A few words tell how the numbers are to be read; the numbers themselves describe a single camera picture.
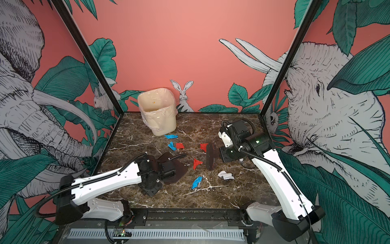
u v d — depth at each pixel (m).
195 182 0.85
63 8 0.70
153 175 0.50
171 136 1.06
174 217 0.75
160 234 0.70
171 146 1.01
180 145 1.01
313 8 0.69
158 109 0.86
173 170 0.59
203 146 1.02
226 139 0.61
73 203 0.41
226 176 0.88
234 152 0.54
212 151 0.76
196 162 0.93
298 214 0.37
